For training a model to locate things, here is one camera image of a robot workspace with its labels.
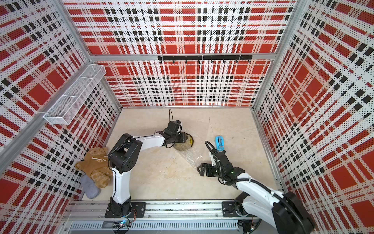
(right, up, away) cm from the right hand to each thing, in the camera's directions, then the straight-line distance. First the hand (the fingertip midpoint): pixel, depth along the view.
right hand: (205, 169), depth 84 cm
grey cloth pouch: (-62, -10, -6) cm, 63 cm away
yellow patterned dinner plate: (-12, +12, +12) cm, 21 cm away
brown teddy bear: (-63, +3, -2) cm, 63 cm away
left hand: (-12, +17, +17) cm, 27 cm away
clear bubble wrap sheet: (0, +15, +19) cm, 24 cm away
